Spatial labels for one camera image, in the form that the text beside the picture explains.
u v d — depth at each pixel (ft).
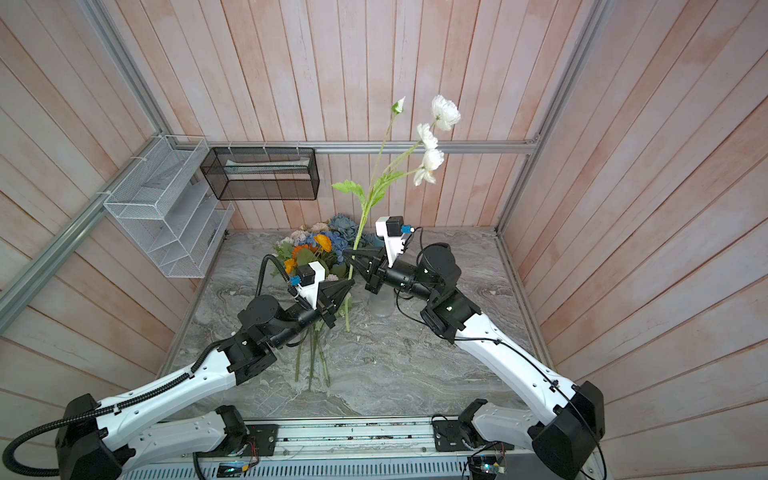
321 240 3.03
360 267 1.95
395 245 1.76
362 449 2.40
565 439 1.22
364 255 1.85
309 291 1.78
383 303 2.97
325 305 1.85
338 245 3.21
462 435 2.17
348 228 3.52
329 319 1.94
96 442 1.26
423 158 1.62
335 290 1.97
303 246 3.19
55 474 1.36
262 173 3.45
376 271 1.74
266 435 2.45
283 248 3.29
